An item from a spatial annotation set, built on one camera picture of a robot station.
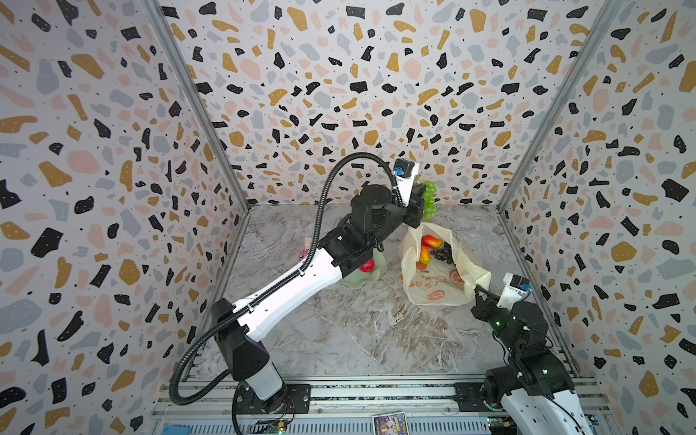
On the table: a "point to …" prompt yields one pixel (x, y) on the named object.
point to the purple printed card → (390, 424)
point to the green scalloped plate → (358, 278)
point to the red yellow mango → (431, 241)
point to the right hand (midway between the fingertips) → (477, 288)
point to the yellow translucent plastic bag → (434, 270)
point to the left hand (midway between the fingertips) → (426, 184)
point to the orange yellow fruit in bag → (424, 256)
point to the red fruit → (368, 266)
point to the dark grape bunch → (443, 253)
